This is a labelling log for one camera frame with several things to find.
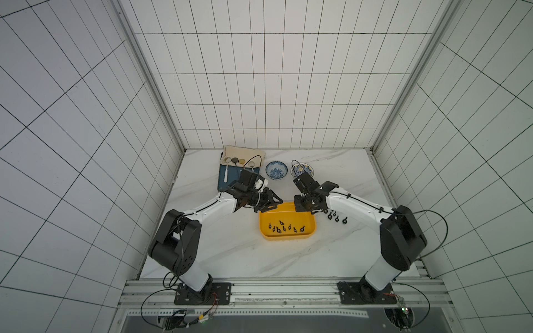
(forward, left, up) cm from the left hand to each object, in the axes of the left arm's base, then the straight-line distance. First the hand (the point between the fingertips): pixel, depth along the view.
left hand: (278, 206), depth 83 cm
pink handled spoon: (+30, +13, -10) cm, 34 cm away
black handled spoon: (+35, +23, -11) cm, 43 cm away
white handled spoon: (+34, +28, -11) cm, 45 cm away
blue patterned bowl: (+28, 0, -11) cm, 30 cm away
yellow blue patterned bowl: (+27, -12, -10) cm, 31 cm away
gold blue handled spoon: (+34, +19, -12) cm, 41 cm away
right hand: (+3, -7, -5) cm, 9 cm away
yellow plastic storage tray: (-2, -3, -12) cm, 12 cm away
